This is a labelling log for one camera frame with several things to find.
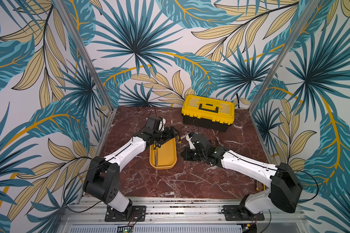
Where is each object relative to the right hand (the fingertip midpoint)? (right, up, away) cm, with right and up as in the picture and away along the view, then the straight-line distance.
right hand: (180, 154), depth 80 cm
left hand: (-3, +10, +3) cm, 11 cm away
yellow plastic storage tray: (-8, -4, +14) cm, 17 cm away
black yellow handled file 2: (0, +6, +4) cm, 7 cm away
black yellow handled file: (-16, +2, +16) cm, 22 cm away
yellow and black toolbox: (+19, +23, +17) cm, 34 cm away
